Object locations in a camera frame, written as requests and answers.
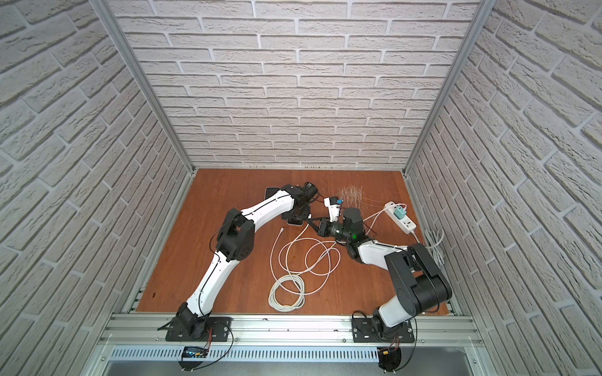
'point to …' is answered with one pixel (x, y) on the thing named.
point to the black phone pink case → (295, 222)
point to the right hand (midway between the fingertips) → (302, 224)
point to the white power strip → (405, 223)
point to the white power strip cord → (413, 233)
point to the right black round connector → (389, 358)
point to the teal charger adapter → (400, 212)
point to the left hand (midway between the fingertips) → (298, 210)
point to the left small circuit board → (194, 352)
